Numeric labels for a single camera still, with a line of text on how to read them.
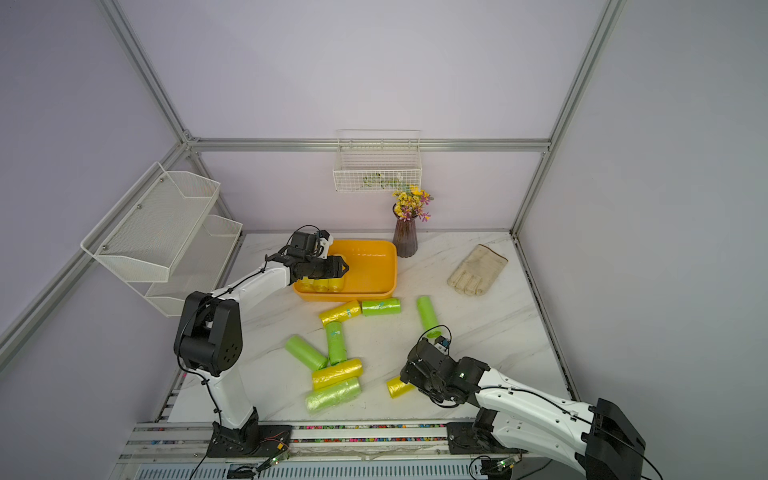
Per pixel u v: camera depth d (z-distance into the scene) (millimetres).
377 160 1044
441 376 599
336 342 875
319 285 1004
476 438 651
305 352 861
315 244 786
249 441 652
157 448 733
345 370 813
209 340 498
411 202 952
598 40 718
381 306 930
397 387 782
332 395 768
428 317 931
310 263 797
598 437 404
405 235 1073
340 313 930
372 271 1079
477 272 1071
